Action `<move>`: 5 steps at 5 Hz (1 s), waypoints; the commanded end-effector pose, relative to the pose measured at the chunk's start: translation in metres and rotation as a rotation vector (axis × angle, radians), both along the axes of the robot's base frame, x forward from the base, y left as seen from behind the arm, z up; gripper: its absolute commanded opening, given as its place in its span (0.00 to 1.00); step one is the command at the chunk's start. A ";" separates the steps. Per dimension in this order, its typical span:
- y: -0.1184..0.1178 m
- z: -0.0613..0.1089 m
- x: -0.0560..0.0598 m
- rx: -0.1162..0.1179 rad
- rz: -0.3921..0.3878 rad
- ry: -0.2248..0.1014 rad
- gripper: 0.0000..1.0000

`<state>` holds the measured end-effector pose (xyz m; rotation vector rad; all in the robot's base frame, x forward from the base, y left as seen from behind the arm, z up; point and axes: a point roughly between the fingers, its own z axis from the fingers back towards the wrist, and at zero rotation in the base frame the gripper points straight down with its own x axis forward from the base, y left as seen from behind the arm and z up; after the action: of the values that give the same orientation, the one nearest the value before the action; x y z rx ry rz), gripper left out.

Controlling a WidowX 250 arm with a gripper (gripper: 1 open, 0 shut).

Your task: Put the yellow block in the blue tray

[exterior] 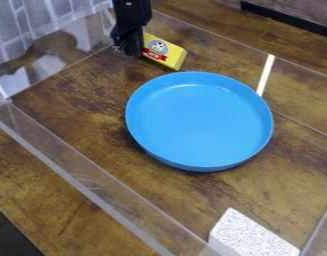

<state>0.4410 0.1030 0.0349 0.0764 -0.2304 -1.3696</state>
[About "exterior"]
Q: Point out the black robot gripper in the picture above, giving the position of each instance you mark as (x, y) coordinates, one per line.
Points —
(134, 14)

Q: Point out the white speckled foam block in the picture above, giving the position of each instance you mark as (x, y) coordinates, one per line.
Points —
(237, 236)

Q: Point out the round blue tray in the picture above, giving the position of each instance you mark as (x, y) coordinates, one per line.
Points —
(199, 121)

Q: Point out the yellow block with label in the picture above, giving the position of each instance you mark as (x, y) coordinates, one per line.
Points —
(163, 52)

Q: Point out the clear acrylic enclosure wall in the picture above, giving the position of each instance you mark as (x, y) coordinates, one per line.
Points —
(79, 185)

